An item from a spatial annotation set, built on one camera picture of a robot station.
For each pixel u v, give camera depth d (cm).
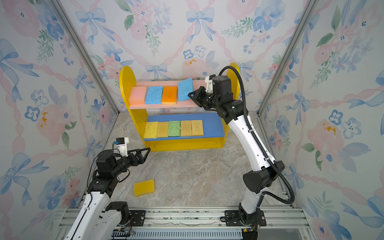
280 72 93
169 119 95
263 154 45
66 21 73
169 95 70
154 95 70
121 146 67
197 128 90
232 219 72
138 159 68
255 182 52
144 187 83
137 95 69
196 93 60
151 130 90
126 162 65
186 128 91
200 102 61
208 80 63
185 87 71
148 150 73
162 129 90
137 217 74
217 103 51
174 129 90
